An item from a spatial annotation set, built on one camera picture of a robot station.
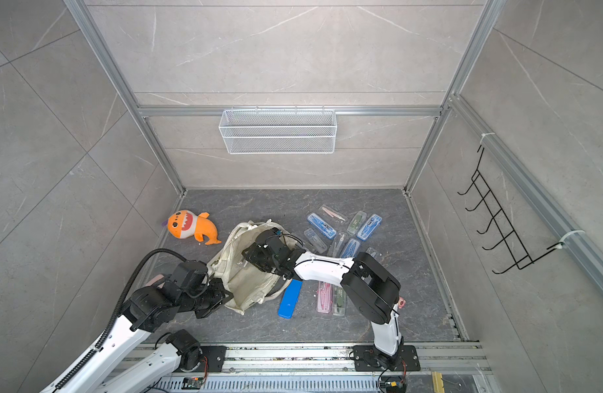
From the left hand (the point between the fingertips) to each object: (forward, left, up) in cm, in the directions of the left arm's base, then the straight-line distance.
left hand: (239, 291), depth 72 cm
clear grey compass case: (+23, -34, -15) cm, 43 cm away
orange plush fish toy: (+31, +28, -8) cm, 43 cm away
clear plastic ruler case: (+25, -25, -15) cm, 39 cm away
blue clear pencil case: (+33, -27, -15) cm, 45 cm away
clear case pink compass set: (+41, -34, -16) cm, 55 cm away
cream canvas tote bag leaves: (+6, -1, -11) cm, 12 cm away
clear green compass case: (+1, -31, -14) cm, 35 cm away
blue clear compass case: (+32, -48, -15) cm, 60 cm away
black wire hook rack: (-1, -73, +18) cm, 75 cm away
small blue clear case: (+22, -39, -15) cm, 47 cm away
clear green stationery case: (+34, -44, -15) cm, 57 cm away
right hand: (+14, +1, -4) cm, 14 cm away
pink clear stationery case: (+3, -27, -16) cm, 31 cm away
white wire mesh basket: (+62, -11, +14) cm, 65 cm away
